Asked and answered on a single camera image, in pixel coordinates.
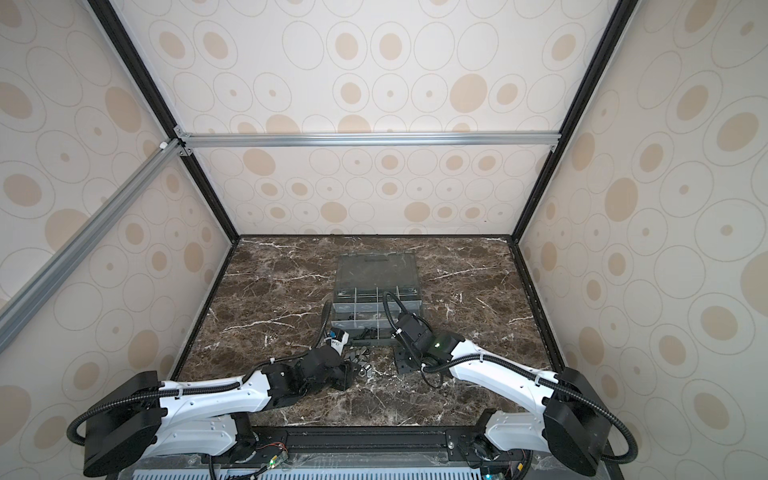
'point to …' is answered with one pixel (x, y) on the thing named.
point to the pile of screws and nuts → (374, 369)
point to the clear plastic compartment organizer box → (362, 280)
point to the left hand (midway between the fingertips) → (363, 367)
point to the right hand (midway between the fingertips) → (402, 358)
